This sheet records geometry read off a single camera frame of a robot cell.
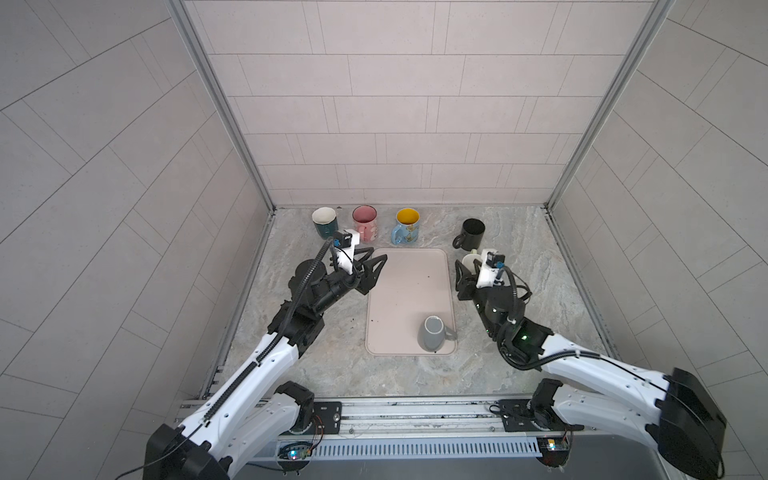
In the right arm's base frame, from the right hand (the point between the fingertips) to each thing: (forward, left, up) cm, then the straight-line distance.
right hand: (462, 261), depth 75 cm
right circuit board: (-38, -17, -24) cm, 48 cm away
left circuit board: (-35, +40, -17) cm, 56 cm away
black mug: (+21, -10, -14) cm, 27 cm away
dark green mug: (+27, +40, -10) cm, 49 cm away
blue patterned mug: (+23, +13, -13) cm, 29 cm away
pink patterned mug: (+26, +26, -10) cm, 38 cm away
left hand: (-1, +19, +7) cm, 20 cm away
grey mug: (-13, +8, -13) cm, 20 cm away
